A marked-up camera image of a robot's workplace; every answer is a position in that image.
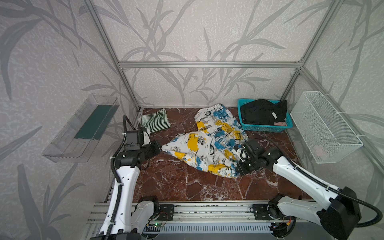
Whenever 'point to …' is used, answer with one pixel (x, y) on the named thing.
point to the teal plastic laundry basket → (278, 127)
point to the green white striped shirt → (155, 121)
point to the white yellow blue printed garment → (210, 148)
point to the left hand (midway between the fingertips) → (163, 140)
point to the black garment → (263, 112)
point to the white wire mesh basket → (328, 138)
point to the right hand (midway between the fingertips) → (236, 164)
